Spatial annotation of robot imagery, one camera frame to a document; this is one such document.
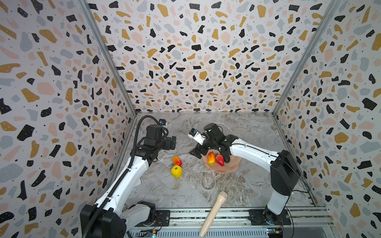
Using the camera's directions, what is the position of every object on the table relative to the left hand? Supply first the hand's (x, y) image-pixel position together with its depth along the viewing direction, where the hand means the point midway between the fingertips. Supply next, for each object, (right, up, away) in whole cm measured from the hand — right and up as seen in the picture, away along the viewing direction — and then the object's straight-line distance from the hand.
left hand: (166, 134), depth 79 cm
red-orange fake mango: (+4, -17, +12) cm, 21 cm away
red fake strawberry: (+30, -16, +12) cm, 36 cm away
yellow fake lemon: (+5, -21, +6) cm, 23 cm away
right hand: (+13, -5, +4) cm, 14 cm away
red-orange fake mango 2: (+25, -15, +11) cm, 31 cm away
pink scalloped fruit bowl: (+38, -19, +11) cm, 44 cm away
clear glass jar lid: (+23, -28, +8) cm, 37 cm away
